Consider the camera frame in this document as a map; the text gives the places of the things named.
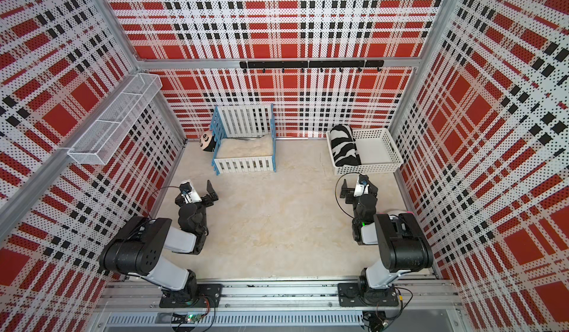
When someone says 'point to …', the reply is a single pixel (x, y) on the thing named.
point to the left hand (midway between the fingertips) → (202, 183)
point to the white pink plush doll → (407, 211)
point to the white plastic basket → (377, 150)
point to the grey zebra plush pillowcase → (344, 147)
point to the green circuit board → (193, 319)
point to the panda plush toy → (207, 141)
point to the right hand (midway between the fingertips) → (358, 179)
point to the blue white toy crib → (243, 137)
